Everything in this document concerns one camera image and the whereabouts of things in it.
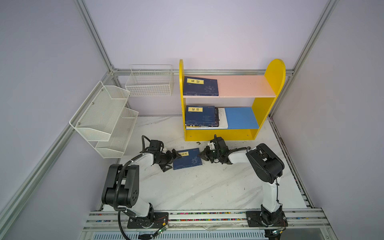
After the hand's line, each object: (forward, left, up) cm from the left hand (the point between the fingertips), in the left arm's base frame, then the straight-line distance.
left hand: (176, 161), depth 90 cm
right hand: (+5, -12, -1) cm, 13 cm away
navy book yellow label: (+22, -14, +17) cm, 32 cm away
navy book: (+4, -8, -3) cm, 9 cm away
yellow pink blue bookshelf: (+17, -25, +16) cm, 34 cm away
